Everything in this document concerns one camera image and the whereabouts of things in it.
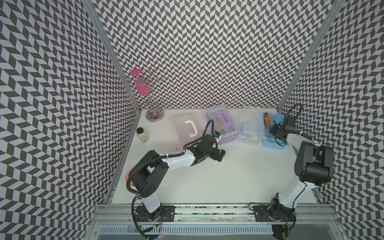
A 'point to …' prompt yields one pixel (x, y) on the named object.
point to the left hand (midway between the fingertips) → (218, 150)
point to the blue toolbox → (270, 143)
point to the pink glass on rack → (142, 89)
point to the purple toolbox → (223, 122)
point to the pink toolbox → (189, 127)
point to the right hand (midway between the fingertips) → (272, 130)
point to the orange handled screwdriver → (266, 118)
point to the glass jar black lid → (142, 135)
